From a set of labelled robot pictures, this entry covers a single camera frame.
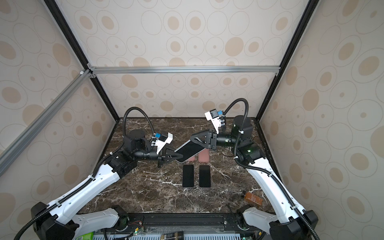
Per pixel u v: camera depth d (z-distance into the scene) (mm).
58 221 384
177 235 675
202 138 564
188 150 598
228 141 538
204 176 889
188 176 899
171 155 613
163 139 546
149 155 568
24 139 555
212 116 537
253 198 778
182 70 894
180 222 746
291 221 374
